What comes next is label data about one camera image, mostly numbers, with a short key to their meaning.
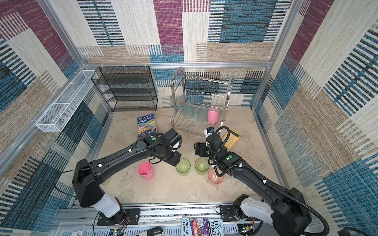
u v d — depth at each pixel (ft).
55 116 2.34
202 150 2.33
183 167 2.92
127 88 3.60
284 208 1.28
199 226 2.26
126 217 2.38
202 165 2.87
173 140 2.05
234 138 3.33
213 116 3.31
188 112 3.50
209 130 2.34
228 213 2.39
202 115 3.39
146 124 3.55
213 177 2.79
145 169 2.86
